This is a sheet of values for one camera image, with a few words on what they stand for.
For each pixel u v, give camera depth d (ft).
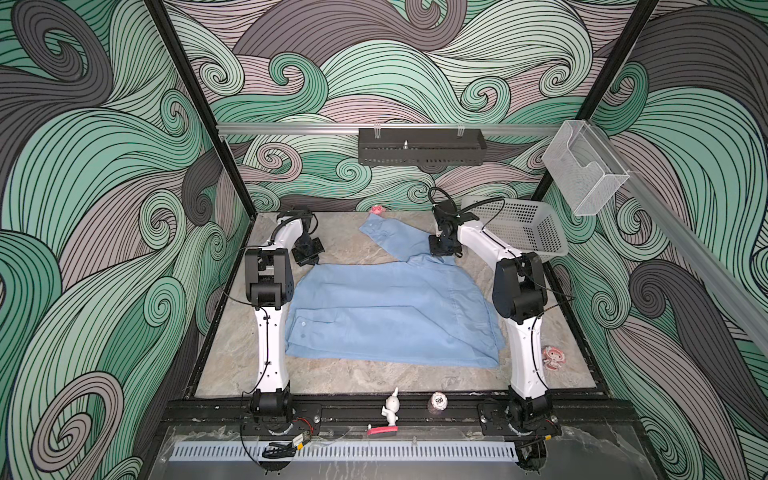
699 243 1.94
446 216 2.56
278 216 2.66
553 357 2.66
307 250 3.01
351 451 2.29
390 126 3.09
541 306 1.96
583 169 2.65
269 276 2.11
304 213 2.90
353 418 2.44
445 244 2.88
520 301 1.90
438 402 2.32
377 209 3.87
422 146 3.13
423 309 3.04
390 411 2.38
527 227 3.76
